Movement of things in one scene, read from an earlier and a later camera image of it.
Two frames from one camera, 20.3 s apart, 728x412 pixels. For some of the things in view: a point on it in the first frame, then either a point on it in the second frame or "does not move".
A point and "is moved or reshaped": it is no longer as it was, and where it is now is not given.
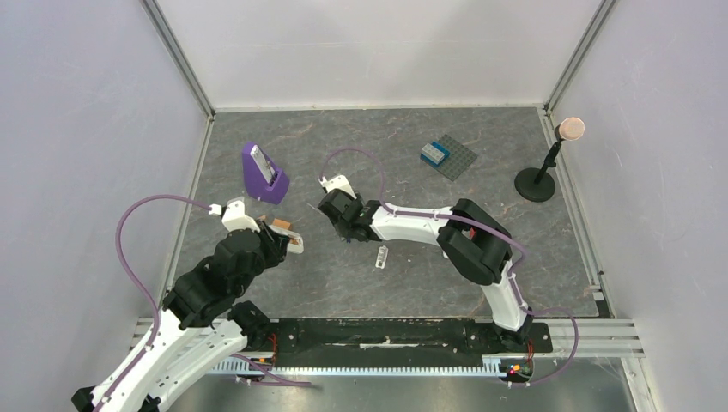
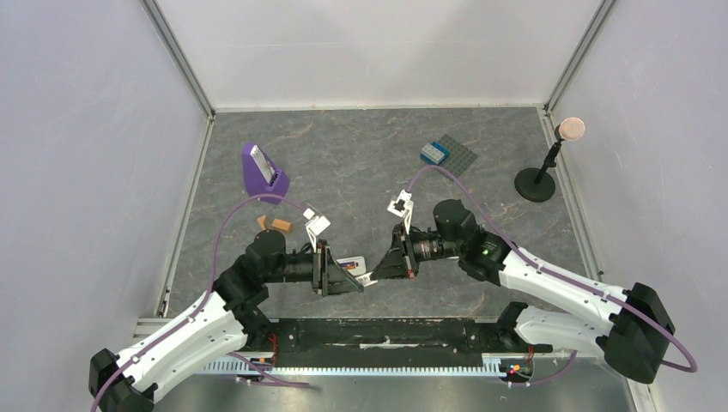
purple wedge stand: x=256 y=183 does not move
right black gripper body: x=339 y=214 to x=405 y=251
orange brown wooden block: x=281 y=224 does not move
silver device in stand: x=263 y=165 does not move
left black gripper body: x=271 y=253 to x=320 y=268
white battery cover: x=381 y=257 is moved or reshaped
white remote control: x=295 y=245 to x=354 y=265
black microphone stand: x=536 y=184 does not move
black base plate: x=387 y=341 does not move
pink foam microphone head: x=572 y=129 does not move
